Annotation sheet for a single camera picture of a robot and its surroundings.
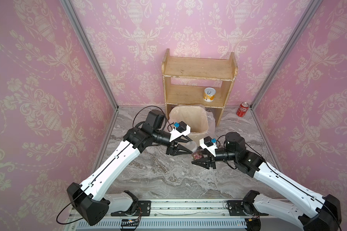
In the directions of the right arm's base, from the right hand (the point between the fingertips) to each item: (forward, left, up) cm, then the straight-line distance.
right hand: (194, 156), depth 65 cm
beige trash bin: (+29, -4, -5) cm, 29 cm away
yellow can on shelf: (+42, -15, +1) cm, 44 cm away
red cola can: (+45, -44, -18) cm, 65 cm away
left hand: (+1, +2, +7) cm, 7 cm away
